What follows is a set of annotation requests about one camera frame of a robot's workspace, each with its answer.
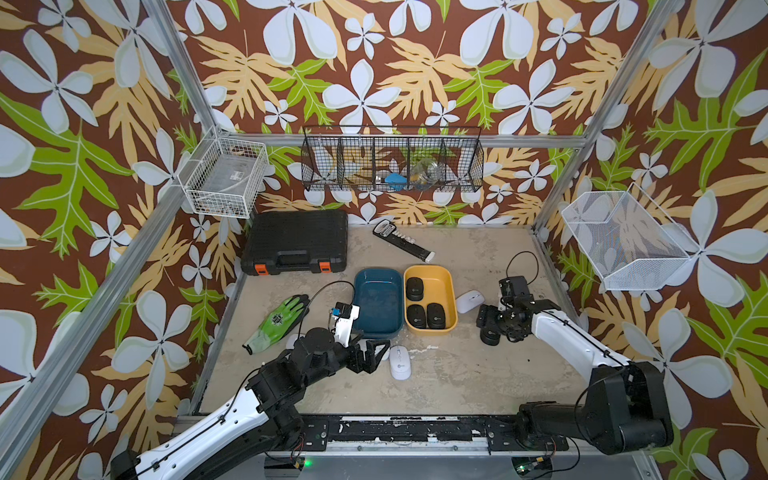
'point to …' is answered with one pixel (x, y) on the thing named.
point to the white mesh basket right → (630, 241)
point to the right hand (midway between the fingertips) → (487, 321)
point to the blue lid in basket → (397, 181)
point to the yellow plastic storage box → (429, 298)
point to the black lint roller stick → (386, 230)
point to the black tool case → (295, 240)
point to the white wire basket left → (224, 177)
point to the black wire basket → (394, 158)
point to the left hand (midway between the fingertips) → (378, 336)
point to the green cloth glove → (278, 324)
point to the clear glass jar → (425, 174)
